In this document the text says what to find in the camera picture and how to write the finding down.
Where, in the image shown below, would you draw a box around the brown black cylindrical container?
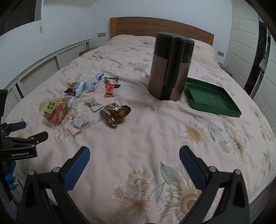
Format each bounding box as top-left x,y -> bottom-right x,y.
148,32 -> 195,101

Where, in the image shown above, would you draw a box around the colourful gummy candy bag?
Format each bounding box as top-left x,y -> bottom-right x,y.
39,97 -> 72,126

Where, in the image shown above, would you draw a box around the wall socket plate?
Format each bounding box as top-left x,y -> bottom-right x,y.
97,32 -> 106,37

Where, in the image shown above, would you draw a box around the white wardrobe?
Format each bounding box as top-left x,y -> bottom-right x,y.
224,1 -> 275,131

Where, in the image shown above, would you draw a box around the brown gold nut snack bag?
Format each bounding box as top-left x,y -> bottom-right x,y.
100,102 -> 131,128

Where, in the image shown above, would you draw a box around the white louvred radiator cover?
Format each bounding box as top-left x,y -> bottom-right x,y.
1,39 -> 90,122

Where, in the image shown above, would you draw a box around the wooden headboard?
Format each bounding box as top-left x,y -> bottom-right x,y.
110,17 -> 214,46

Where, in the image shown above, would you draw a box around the blue chocolate wafer bag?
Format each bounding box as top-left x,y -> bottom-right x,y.
64,83 -> 81,97

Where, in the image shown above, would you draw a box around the pink cloud cookie packet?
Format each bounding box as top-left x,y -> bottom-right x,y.
67,113 -> 99,135

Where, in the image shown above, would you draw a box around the blue gloved left hand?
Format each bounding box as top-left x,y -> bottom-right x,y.
5,161 -> 18,190

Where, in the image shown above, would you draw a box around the green rectangular tray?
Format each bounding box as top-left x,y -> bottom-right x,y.
184,78 -> 242,118

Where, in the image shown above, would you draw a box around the red snack bar packet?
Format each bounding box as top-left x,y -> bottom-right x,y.
104,84 -> 115,98

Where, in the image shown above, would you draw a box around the small white candy packet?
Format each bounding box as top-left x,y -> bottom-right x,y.
84,96 -> 104,113

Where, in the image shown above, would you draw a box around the floral pink bed quilt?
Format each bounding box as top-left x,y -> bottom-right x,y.
6,35 -> 275,223

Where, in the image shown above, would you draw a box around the Danisa butter cookies bag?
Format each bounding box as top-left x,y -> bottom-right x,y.
104,77 -> 121,88

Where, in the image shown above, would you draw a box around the white blue snack bag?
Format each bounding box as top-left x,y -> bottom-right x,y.
74,73 -> 104,97

